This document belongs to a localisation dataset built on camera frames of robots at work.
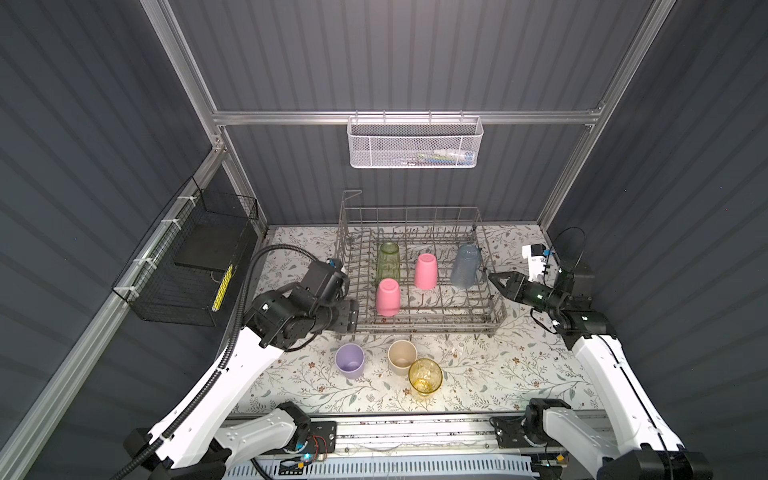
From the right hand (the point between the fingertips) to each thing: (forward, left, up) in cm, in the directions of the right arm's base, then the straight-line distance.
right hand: (496, 279), depth 75 cm
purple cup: (-12, +39, -21) cm, 46 cm away
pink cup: (+2, +28, -12) cm, 31 cm away
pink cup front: (+12, +16, -13) cm, 24 cm away
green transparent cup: (+16, +28, -13) cm, 35 cm away
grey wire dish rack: (+3, +10, -22) cm, 24 cm away
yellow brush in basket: (-2, +69, +1) cm, 69 cm away
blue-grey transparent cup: (+13, +4, -12) cm, 18 cm away
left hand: (-9, +37, +2) cm, 39 cm away
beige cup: (-11, +24, -21) cm, 34 cm away
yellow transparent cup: (-19, +19, -14) cm, 30 cm away
